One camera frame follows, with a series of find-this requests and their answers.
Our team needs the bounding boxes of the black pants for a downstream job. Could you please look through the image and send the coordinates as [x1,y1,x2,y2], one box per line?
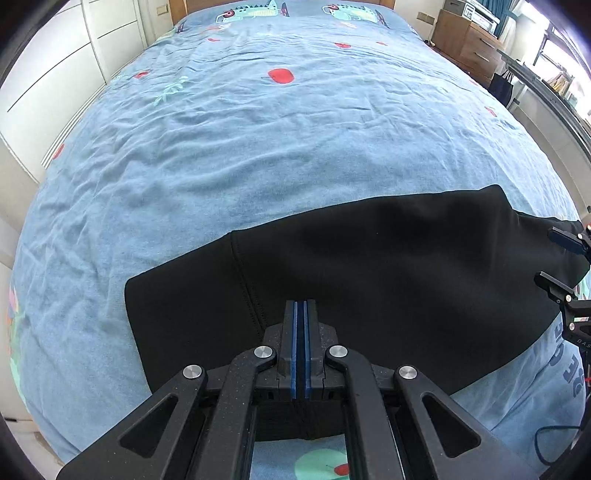
[124,185,589,394]

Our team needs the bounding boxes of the dark bag by dresser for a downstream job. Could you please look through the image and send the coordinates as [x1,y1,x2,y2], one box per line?
[488,70,513,107]

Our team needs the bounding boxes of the wooden dresser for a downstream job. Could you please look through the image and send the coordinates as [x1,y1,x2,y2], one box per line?
[431,9,503,88]

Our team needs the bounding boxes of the teal curtain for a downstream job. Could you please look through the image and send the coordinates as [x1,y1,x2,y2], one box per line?
[479,0,520,37]

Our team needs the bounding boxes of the grey box on dresser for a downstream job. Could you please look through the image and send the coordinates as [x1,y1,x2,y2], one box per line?
[443,0,501,30]

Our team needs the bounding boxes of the blue patterned bed sheet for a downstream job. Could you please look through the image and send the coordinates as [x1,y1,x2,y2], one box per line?
[8,1,586,474]

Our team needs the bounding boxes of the white wardrobe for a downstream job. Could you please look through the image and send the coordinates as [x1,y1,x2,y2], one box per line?
[1,0,147,182]

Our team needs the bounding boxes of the wooden headboard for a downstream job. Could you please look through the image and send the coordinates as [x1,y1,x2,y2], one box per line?
[168,0,398,25]

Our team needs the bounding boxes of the long desk with rail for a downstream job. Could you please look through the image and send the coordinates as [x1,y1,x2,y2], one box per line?
[497,49,590,162]

